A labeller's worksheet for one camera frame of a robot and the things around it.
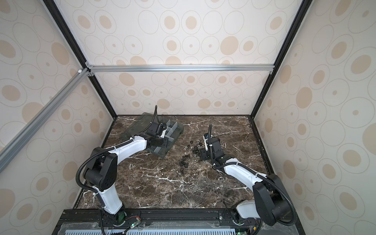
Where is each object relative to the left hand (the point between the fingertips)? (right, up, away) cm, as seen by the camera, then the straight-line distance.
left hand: (170, 140), depth 94 cm
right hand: (+26, -4, -4) cm, 26 cm away
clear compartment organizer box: (-5, +6, -19) cm, 21 cm away
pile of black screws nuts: (+13, -11, +3) cm, 18 cm away
